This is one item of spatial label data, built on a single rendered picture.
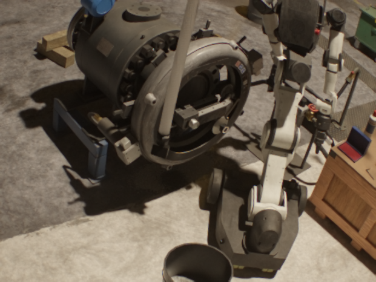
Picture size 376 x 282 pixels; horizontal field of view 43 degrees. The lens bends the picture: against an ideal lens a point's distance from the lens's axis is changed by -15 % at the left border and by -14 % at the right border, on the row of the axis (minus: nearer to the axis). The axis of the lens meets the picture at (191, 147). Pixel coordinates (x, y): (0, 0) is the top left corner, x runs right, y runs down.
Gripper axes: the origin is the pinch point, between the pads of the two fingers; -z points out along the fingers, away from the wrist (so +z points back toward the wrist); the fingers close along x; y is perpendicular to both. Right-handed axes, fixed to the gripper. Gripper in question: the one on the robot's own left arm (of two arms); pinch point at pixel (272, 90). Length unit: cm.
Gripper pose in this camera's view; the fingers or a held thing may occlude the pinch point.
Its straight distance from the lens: 341.7
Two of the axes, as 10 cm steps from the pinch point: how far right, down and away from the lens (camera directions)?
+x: 6.4, 5.7, -5.1
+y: 7.4, -3.0, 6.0
